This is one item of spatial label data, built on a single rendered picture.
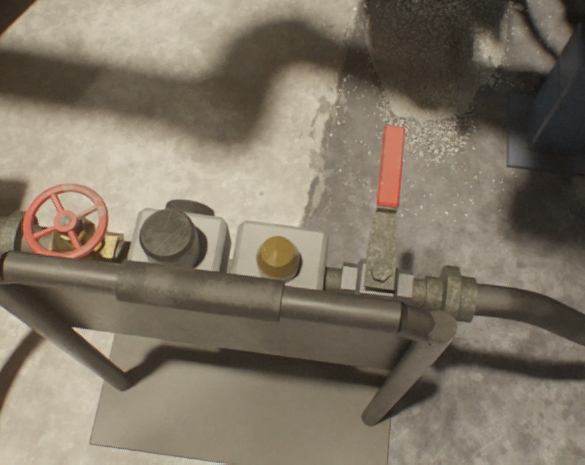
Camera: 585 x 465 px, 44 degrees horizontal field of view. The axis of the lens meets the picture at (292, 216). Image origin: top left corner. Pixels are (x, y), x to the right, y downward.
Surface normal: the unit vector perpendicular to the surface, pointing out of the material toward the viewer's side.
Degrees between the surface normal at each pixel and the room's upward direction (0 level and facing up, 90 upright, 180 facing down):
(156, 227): 0
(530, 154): 0
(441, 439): 0
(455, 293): 9
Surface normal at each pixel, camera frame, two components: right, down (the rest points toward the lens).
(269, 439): 0.00, -0.38
